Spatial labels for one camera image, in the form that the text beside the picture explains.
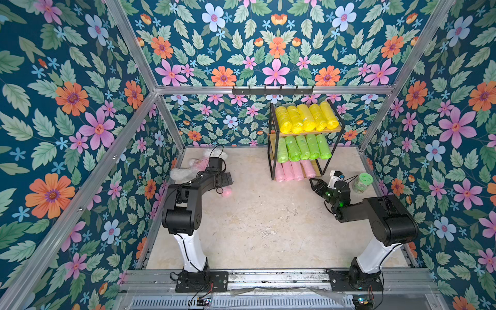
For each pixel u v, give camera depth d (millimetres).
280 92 929
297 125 761
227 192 985
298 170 1043
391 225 483
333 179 869
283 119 766
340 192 746
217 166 804
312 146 929
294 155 884
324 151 906
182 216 518
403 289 732
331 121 784
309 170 1041
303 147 912
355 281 667
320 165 1101
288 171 1037
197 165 1014
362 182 932
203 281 673
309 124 767
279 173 1012
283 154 884
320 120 766
